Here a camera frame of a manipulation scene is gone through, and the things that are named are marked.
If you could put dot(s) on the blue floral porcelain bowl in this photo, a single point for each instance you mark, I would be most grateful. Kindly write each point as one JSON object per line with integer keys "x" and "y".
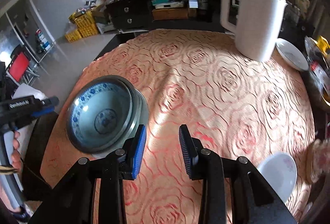
{"x": 105, "y": 112}

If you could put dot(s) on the person's left hand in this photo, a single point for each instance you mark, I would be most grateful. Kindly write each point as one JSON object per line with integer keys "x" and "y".
{"x": 15, "y": 156}

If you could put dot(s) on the red folding chair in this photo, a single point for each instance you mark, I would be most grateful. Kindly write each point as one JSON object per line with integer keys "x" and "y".
{"x": 19, "y": 67}

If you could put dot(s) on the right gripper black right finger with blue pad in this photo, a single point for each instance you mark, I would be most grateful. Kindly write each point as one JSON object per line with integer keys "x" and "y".
{"x": 203, "y": 164}

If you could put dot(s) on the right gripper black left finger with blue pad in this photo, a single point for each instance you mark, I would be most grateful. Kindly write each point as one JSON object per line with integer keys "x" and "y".
{"x": 124, "y": 164}

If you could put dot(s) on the white plate at right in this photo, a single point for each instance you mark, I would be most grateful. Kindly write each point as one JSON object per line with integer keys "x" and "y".
{"x": 291, "y": 55}

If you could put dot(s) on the white bowl near right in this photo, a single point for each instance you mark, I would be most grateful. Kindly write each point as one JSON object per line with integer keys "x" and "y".
{"x": 280, "y": 171}

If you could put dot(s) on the black cabinet with drawers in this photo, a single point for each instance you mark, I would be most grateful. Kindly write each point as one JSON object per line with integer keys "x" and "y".
{"x": 146, "y": 15}

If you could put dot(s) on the white rice cooker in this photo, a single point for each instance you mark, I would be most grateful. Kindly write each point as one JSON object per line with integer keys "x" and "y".
{"x": 257, "y": 27}

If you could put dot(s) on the rose pattern tablecloth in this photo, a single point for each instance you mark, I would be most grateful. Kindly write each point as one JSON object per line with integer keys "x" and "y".
{"x": 235, "y": 106}

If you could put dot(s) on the yellow plastic crate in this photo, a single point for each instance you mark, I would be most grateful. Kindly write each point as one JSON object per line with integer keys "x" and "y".
{"x": 84, "y": 26}

